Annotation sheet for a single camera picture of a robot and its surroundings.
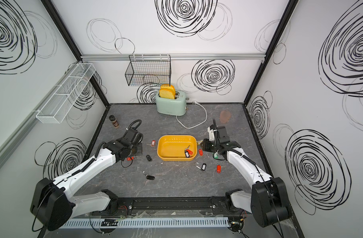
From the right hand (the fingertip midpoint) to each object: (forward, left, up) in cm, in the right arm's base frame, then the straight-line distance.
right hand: (203, 145), depth 85 cm
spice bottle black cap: (+19, +60, 0) cm, 63 cm away
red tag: (-10, -10, -11) cm, 18 cm away
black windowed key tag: (-2, +9, -9) cm, 13 cm away
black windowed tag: (-9, -1, -10) cm, 14 cm away
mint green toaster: (+34, +18, -4) cm, 38 cm away
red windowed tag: (+5, +32, -9) cm, 33 cm away
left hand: (-3, +38, +1) cm, 38 cm away
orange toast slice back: (+38, +24, +11) cm, 46 cm away
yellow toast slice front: (+34, +23, +11) cm, 42 cm away
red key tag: (+1, 0, -11) cm, 11 cm away
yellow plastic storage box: (+3, +17, -11) cm, 21 cm away
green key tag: (-2, -9, -11) cm, 14 cm away
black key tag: (-16, +30, -9) cm, 35 cm away
